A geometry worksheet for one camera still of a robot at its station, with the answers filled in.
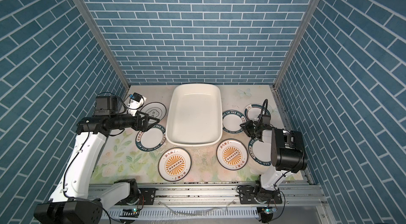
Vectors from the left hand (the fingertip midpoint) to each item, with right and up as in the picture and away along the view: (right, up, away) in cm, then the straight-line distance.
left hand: (152, 117), depth 71 cm
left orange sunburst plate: (+7, -26, +12) cm, 30 cm away
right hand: (+45, -7, +26) cm, 53 cm away
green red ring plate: (+55, 0, +35) cm, 66 cm away
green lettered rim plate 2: (+40, -5, +31) cm, 51 cm away
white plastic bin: (+16, -2, +33) cm, 37 cm away
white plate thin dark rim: (-10, +1, +34) cm, 36 cm away
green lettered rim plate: (-8, -16, +20) cm, 27 cm away
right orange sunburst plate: (+39, -22, +16) cm, 47 cm away
